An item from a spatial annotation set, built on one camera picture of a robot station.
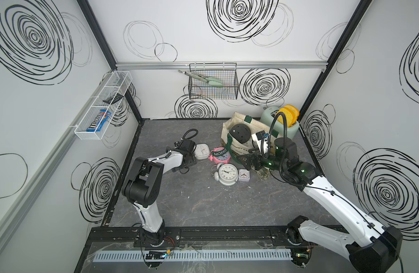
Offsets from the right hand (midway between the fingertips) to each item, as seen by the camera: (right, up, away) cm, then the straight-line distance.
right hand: (245, 154), depth 71 cm
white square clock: (-20, -2, +28) cm, 34 cm away
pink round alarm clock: (-10, -6, +25) cm, 27 cm away
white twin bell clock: (-6, -13, +18) cm, 23 cm away
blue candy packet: (-62, +12, -2) cm, 63 cm away
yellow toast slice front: (+30, +15, +23) cm, 40 cm away
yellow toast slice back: (+33, +21, +22) cm, 45 cm away
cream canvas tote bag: (-2, +1, +18) cm, 18 cm away
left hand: (-30, -8, +26) cm, 41 cm away
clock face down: (+2, +9, +18) cm, 21 cm away
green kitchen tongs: (-15, +37, +20) cm, 45 cm away
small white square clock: (+3, -14, +20) cm, 24 cm away
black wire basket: (-22, +37, +37) cm, 57 cm away
